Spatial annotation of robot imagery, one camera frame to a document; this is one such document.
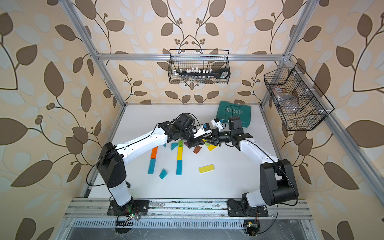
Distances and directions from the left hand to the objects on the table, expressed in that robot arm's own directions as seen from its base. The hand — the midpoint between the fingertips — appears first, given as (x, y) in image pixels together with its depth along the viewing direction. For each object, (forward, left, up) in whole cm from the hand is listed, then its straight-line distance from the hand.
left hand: (203, 139), depth 80 cm
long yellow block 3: (-9, -2, -19) cm, 21 cm away
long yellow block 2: (+5, -6, -17) cm, 19 cm away
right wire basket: (+10, -48, +16) cm, 52 cm away
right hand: (0, +1, +1) cm, 1 cm away
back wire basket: (+45, +3, +16) cm, 48 cm away
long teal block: (-9, +14, -18) cm, 25 cm away
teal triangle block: (-13, +17, +16) cm, 27 cm away
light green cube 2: (-3, -2, 0) cm, 3 cm away
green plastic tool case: (+33, -18, -12) cm, 40 cm away
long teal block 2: (-8, +31, -18) cm, 36 cm away
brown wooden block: (+3, +4, -16) cm, 17 cm away
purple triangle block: (+6, +10, -16) cm, 20 cm away
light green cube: (+8, +15, -18) cm, 25 cm away
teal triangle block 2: (-13, +23, -17) cm, 31 cm away
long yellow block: (+1, +15, -18) cm, 23 cm away
